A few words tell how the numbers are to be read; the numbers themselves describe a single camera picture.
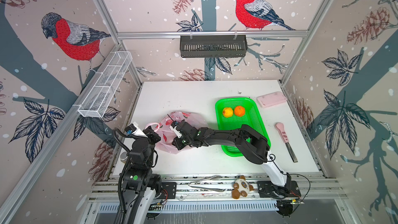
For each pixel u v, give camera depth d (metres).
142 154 0.52
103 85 0.77
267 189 0.73
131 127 0.60
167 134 0.92
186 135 0.70
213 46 1.04
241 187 0.73
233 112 0.98
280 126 0.93
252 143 0.56
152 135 0.64
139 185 0.50
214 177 0.77
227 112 0.97
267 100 1.09
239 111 0.97
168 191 0.73
